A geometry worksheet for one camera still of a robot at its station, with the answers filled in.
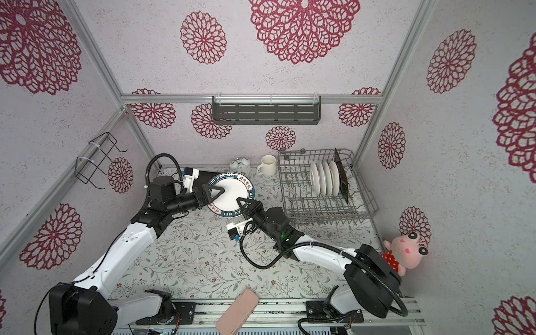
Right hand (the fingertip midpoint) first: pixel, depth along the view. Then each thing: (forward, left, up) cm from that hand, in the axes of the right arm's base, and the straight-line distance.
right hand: (243, 191), depth 73 cm
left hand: (0, +8, -2) cm, 9 cm away
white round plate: (+4, +3, -2) cm, 5 cm away
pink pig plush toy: (-14, -57, -15) cm, 60 cm away
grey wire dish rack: (+13, -25, -30) cm, 41 cm away
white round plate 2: (+22, -30, -19) cm, 42 cm away
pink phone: (-33, +2, -27) cm, 43 cm away
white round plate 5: (+21, -39, -16) cm, 47 cm away
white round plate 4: (+19, -36, -15) cm, 44 cm away
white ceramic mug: (+36, -7, -23) cm, 43 cm away
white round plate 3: (+20, -33, -16) cm, 42 cm away
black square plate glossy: (+17, -42, -18) cm, 49 cm away
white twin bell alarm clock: (+31, +6, -19) cm, 37 cm away
